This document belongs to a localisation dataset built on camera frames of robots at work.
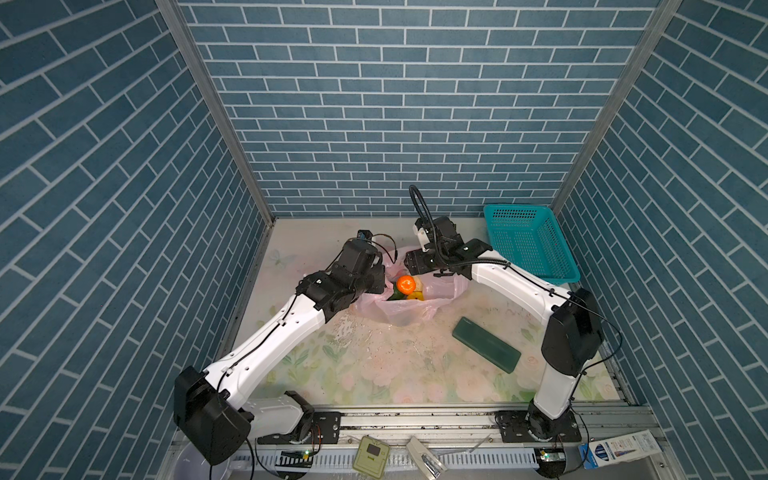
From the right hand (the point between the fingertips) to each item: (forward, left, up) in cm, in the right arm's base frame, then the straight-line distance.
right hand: (413, 255), depth 87 cm
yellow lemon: (-6, -2, -12) cm, 14 cm away
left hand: (-10, +8, +5) cm, 14 cm away
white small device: (-48, -7, -16) cm, 51 cm away
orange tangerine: (-4, +2, -9) cm, 10 cm away
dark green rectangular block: (-19, -24, -18) cm, 35 cm away
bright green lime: (-6, +4, -13) cm, 15 cm away
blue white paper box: (-41, -52, -18) cm, 69 cm away
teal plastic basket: (+27, -45, -18) cm, 56 cm away
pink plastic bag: (-7, -8, -7) cm, 13 cm away
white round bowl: (-53, +49, -17) cm, 74 cm away
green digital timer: (-48, +7, -16) cm, 51 cm away
